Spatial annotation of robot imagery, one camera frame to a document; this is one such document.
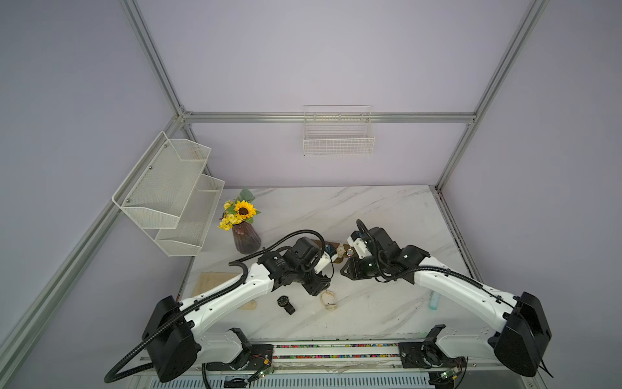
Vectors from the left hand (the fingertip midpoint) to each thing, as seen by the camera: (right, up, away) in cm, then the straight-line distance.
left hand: (319, 281), depth 77 cm
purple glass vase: (-29, +11, +18) cm, 36 cm away
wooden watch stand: (+8, +5, +12) cm, 15 cm away
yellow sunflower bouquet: (-28, +23, +4) cm, 37 cm away
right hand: (+9, +2, +1) cm, 9 cm away
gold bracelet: (+3, -9, +8) cm, 13 cm away
